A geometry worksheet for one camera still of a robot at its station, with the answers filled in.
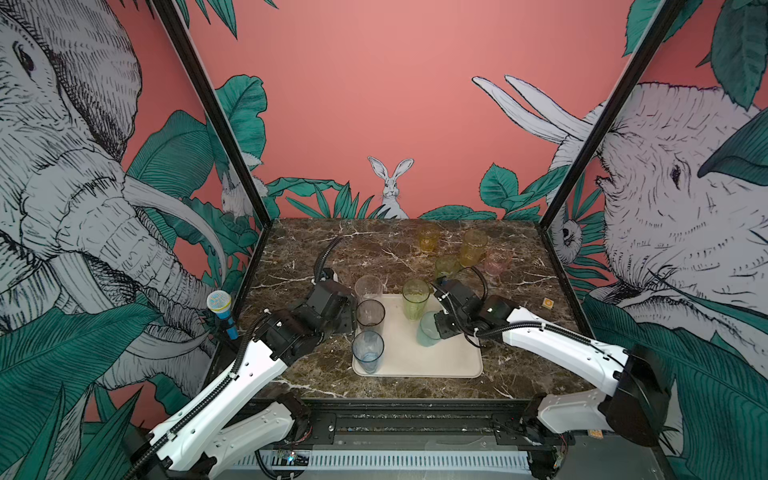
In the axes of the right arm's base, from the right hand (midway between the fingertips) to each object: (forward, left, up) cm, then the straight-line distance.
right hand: (437, 316), depth 81 cm
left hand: (-2, +24, +8) cm, 25 cm away
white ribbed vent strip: (-32, +12, -12) cm, 36 cm away
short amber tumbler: (+39, -1, -11) cm, 41 cm away
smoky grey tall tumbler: (+1, +19, -1) cm, 19 cm away
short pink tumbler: (+29, -26, -12) cm, 41 cm away
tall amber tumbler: (+40, -20, -14) cm, 47 cm away
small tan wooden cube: (+12, -39, -13) cm, 43 cm away
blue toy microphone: (-3, +55, +11) cm, 56 cm away
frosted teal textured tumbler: (-6, +3, +3) cm, 7 cm away
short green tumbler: (+24, -6, -9) cm, 27 cm away
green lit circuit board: (-32, +36, -11) cm, 50 cm away
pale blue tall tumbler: (-7, +19, -6) cm, 21 cm away
